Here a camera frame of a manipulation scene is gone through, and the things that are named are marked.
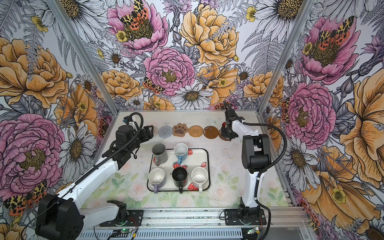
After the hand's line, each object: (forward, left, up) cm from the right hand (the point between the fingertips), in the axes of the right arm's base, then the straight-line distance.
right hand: (227, 138), depth 100 cm
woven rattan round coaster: (+10, +21, -3) cm, 23 cm away
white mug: (-23, +19, -3) cm, 30 cm away
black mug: (-24, +30, -2) cm, 39 cm away
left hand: (-6, +47, +16) cm, 50 cm away
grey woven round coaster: (+10, +43, -4) cm, 44 cm away
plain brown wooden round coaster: (+4, +3, -4) cm, 7 cm away
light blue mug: (-8, +30, 0) cm, 31 cm away
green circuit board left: (-48, +55, -4) cm, 73 cm away
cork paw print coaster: (+11, +32, -3) cm, 34 cm away
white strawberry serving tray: (-22, +27, +5) cm, 35 cm away
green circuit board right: (-49, -6, -5) cm, 50 cm away
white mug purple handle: (-24, +44, -2) cm, 50 cm away
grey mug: (-14, +41, +6) cm, 44 cm away
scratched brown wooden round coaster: (+9, +10, -4) cm, 14 cm away
